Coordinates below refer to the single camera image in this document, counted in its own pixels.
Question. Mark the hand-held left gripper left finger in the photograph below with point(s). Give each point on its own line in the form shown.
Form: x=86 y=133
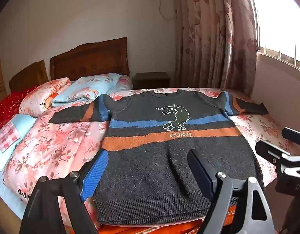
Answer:
x=95 y=173

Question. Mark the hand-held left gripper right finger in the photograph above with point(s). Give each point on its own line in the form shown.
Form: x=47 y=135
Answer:
x=201 y=173

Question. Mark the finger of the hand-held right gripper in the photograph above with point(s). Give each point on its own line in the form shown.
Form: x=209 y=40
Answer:
x=272 y=151
x=295 y=135

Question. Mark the dark striped knit sweater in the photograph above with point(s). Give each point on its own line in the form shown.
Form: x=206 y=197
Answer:
x=145 y=170

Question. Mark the pink floral bed cover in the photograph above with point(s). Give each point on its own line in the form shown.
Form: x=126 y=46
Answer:
x=55 y=146

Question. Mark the orange zippered mat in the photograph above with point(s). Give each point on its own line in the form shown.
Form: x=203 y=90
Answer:
x=140 y=229

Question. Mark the light blue folded quilt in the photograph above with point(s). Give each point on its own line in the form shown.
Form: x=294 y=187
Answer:
x=89 y=87

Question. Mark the light blue pillow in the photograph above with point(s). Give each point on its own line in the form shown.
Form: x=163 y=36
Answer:
x=24 y=123

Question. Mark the pink floral pillow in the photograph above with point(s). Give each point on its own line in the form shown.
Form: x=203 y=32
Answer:
x=40 y=97

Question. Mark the pink checked cloth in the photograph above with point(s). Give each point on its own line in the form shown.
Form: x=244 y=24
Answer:
x=8 y=136

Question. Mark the grey metal pipe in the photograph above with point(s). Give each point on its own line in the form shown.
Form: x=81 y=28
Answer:
x=229 y=63

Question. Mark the dark wooden nightstand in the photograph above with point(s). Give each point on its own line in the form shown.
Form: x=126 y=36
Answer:
x=152 y=80

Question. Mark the red patterned cloth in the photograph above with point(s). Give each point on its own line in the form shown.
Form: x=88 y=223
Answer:
x=8 y=107

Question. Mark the large wooden headboard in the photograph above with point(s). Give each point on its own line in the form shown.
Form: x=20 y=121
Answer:
x=91 y=63

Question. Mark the small wooden headboard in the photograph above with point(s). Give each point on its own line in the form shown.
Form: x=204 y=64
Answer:
x=29 y=76

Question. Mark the floral curtain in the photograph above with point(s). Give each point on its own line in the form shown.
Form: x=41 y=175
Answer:
x=211 y=36

